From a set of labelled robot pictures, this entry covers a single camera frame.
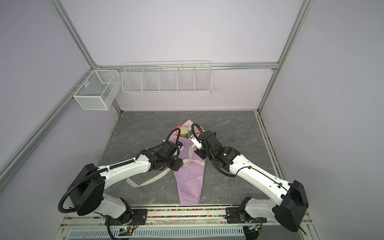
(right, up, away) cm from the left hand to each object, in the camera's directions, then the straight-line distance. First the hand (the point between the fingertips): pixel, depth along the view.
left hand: (178, 164), depth 85 cm
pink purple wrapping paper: (+6, -8, -2) cm, 11 cm away
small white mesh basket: (-53, +45, +11) cm, 71 cm away
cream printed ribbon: (+6, +3, -1) cm, 7 cm away
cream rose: (+4, +20, -13) cm, 24 cm away
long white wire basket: (+8, +57, +21) cm, 61 cm away
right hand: (+12, +14, -8) cm, 20 cm away
